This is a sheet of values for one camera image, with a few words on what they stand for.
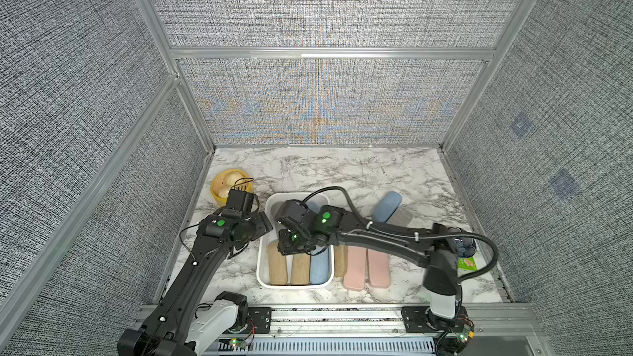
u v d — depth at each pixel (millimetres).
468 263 840
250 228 689
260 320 732
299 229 549
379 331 732
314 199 702
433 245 508
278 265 814
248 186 1003
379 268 811
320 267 798
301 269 798
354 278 795
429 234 463
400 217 930
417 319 731
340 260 811
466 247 854
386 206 957
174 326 390
